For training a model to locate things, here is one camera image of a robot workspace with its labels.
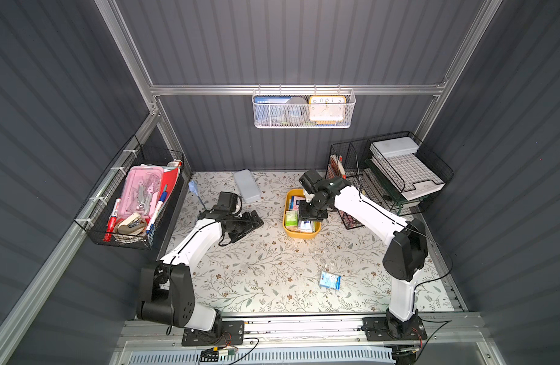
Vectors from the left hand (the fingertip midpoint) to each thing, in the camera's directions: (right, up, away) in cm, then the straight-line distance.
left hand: (256, 227), depth 87 cm
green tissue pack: (+14, +3, +4) cm, 15 cm away
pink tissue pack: (+19, +1, -3) cm, 20 cm away
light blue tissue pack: (+28, -19, -4) cm, 34 cm away
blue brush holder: (-23, +16, -3) cm, 28 cm away
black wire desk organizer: (+43, +30, +21) cm, 56 cm away
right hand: (+19, +5, -1) cm, 20 cm away
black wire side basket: (-32, +3, -23) cm, 39 cm away
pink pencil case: (-35, +14, -15) cm, 40 cm away
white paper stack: (+60, +27, +10) cm, 67 cm away
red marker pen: (-39, +5, -22) cm, 45 cm away
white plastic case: (-8, +18, +28) cm, 34 cm away
